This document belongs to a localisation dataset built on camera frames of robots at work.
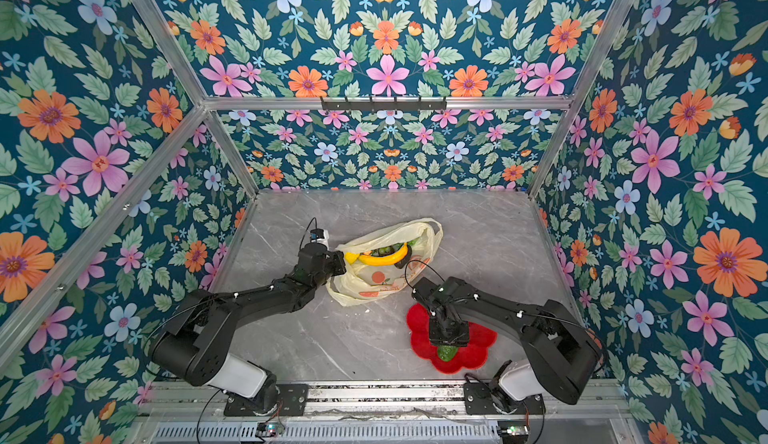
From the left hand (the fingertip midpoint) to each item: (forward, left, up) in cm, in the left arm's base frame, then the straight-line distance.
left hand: (348, 246), depth 91 cm
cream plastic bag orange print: (-10, -4, -6) cm, 12 cm away
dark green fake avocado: (-32, -27, -4) cm, 42 cm away
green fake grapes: (+2, -13, -7) cm, 15 cm away
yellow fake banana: (-1, -5, -8) cm, 10 cm away
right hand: (-29, -26, -9) cm, 40 cm away
